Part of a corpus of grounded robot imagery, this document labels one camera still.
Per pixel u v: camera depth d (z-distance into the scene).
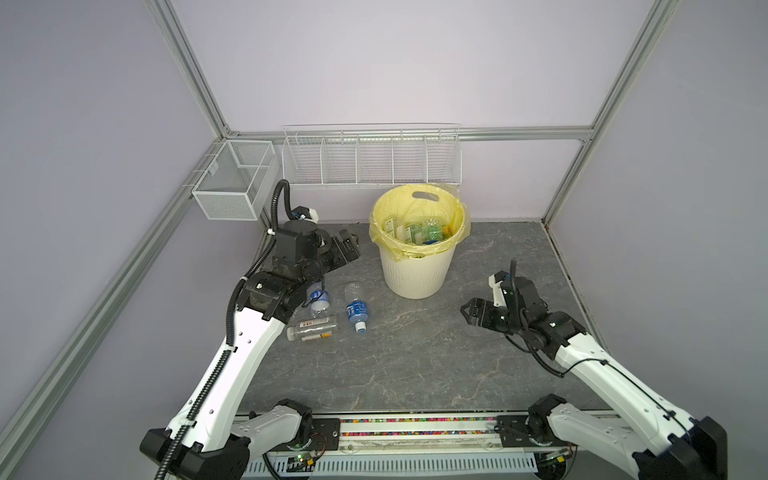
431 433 0.75
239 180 1.00
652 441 0.41
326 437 0.73
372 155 0.97
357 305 0.91
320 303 0.96
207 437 0.36
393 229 0.91
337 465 0.71
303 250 0.48
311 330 0.89
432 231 0.96
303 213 0.60
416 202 0.94
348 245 0.61
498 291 0.64
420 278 0.89
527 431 0.73
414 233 0.96
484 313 0.69
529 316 0.59
